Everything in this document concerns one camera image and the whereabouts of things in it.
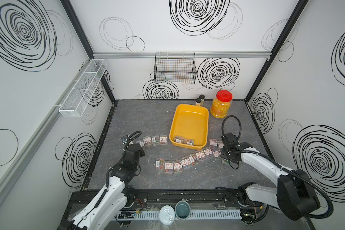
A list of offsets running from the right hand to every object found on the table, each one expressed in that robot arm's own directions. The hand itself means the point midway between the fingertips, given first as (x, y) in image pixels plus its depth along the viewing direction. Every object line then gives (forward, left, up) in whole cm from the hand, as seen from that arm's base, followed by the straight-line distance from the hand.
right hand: (227, 155), depth 87 cm
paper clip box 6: (-3, +21, 0) cm, 21 cm away
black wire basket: (+73, +34, +14) cm, 82 cm away
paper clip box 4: (-8, +30, +1) cm, 31 cm away
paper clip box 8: (+2, +11, -1) cm, 11 cm away
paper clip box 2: (+5, +53, +1) cm, 54 cm away
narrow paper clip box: (-6, +41, 0) cm, 41 cm away
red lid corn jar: (+33, 0, +9) cm, 34 cm away
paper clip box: (+8, +50, 0) cm, 51 cm away
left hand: (+1, +55, +9) cm, 55 cm away
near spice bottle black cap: (+41, +15, +7) cm, 44 cm away
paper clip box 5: (-6, +25, 0) cm, 26 cm away
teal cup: (-29, +27, -2) cm, 39 cm away
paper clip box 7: (-1, +16, 0) cm, 16 cm away
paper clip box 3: (-8, +36, +1) cm, 37 cm away
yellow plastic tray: (+28, +21, -4) cm, 35 cm away
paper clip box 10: (+9, +7, -1) cm, 11 cm away
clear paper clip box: (+9, +23, 0) cm, 24 cm away
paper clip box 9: (+1, +6, -1) cm, 6 cm away
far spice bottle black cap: (+46, +12, +6) cm, 48 cm away
